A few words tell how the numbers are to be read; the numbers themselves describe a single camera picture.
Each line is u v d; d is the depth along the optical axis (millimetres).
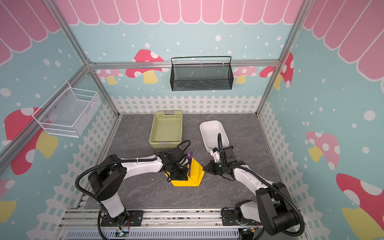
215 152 814
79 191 483
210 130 1082
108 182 464
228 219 738
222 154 801
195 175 889
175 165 758
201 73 933
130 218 738
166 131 1082
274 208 416
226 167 677
